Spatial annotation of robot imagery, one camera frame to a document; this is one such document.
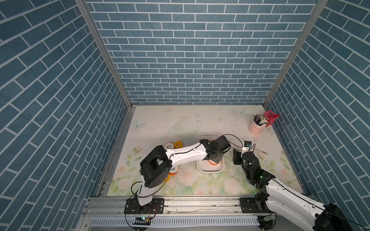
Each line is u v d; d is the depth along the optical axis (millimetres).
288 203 513
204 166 889
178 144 976
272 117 1044
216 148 645
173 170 836
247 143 731
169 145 941
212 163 875
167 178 825
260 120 988
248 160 634
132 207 722
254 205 729
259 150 953
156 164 496
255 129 981
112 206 740
